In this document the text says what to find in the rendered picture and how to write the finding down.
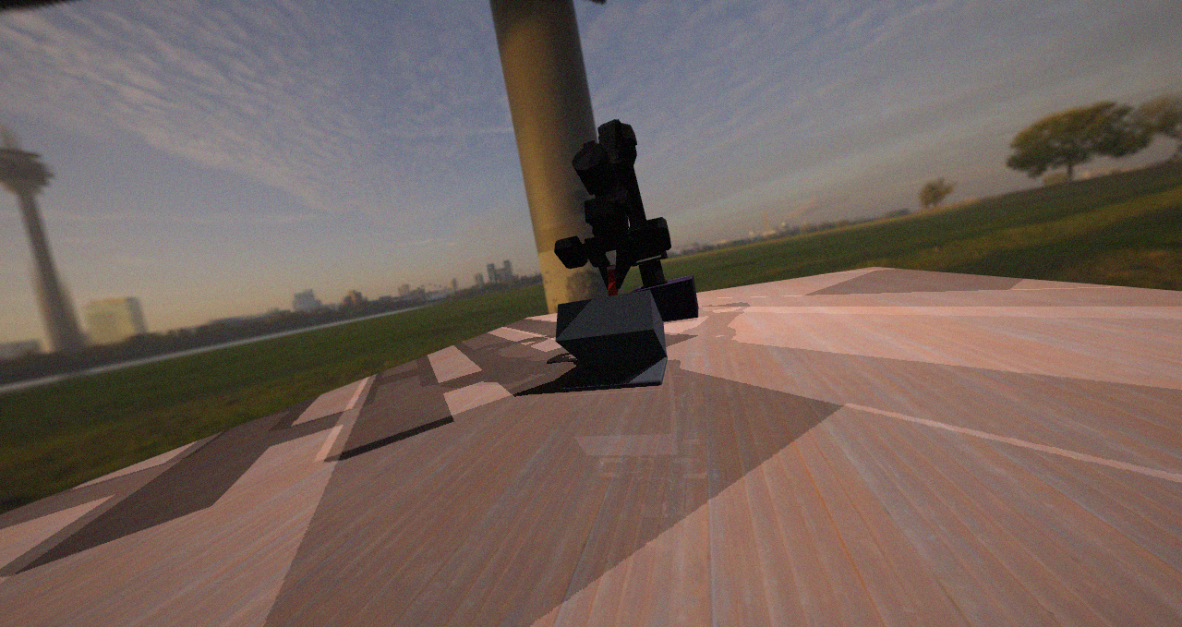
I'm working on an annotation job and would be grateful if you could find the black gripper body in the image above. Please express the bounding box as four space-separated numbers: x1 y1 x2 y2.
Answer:
554 216 671 269

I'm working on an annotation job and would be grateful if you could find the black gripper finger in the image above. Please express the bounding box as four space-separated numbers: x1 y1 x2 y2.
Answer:
583 243 610 290
615 235 641 289

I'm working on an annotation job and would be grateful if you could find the grey sloped panel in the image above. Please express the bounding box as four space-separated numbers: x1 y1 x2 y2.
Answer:
556 290 668 392

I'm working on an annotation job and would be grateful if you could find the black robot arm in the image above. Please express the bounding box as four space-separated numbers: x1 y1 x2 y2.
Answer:
573 119 668 289

